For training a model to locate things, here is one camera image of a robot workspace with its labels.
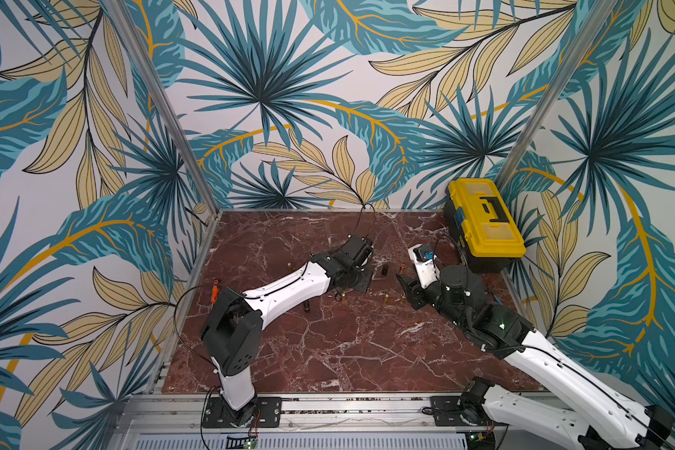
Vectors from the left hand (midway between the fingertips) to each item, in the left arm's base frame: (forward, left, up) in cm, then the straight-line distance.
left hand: (362, 281), depth 84 cm
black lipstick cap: (+11, -9, -11) cm, 18 cm away
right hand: (-5, -10, +15) cm, 18 cm away
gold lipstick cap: (0, +6, -11) cm, 12 cm away
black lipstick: (-4, +17, -8) cm, 19 cm away
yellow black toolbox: (+19, -40, +5) cm, 45 cm away
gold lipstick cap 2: (0, -9, -11) cm, 14 cm away
